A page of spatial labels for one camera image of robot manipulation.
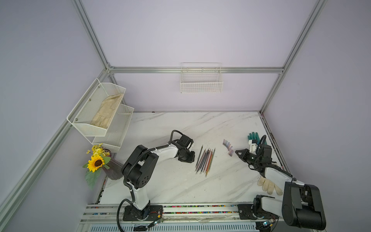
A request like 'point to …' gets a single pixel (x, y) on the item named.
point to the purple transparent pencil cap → (228, 145)
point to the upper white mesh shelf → (93, 114)
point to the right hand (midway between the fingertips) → (236, 153)
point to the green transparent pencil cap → (226, 143)
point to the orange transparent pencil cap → (229, 145)
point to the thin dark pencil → (199, 154)
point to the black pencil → (202, 161)
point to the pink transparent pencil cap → (223, 142)
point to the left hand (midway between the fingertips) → (192, 161)
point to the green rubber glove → (254, 137)
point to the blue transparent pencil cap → (227, 143)
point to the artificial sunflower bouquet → (99, 158)
